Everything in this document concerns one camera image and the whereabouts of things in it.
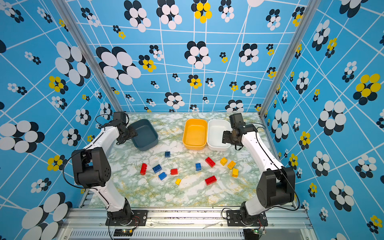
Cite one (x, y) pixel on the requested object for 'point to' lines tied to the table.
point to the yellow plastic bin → (195, 134)
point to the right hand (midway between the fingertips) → (231, 139)
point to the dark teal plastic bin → (147, 137)
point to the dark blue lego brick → (157, 168)
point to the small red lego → (174, 171)
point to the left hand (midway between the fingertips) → (131, 134)
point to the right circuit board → (252, 234)
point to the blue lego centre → (198, 166)
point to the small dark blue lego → (167, 154)
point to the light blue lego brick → (162, 175)
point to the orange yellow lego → (231, 165)
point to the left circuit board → (123, 232)
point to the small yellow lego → (178, 181)
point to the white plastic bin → (215, 128)
